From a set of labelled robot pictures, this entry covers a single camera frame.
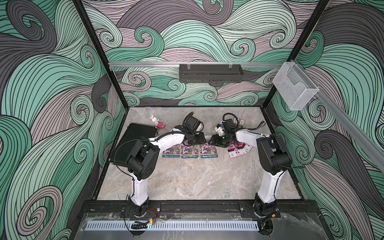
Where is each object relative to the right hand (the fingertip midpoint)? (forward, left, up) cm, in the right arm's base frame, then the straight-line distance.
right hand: (210, 144), depth 97 cm
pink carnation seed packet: (-5, -15, -2) cm, 16 cm away
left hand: (-2, +4, +8) cm, 10 cm away
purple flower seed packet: (-5, +13, 0) cm, 14 cm away
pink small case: (+16, +35, +1) cm, 39 cm away
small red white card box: (+19, -26, -1) cm, 32 cm away
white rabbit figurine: (+17, +39, +6) cm, 43 cm away
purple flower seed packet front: (-5, +24, -1) cm, 25 cm away
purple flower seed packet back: (-5, +2, -1) cm, 5 cm away
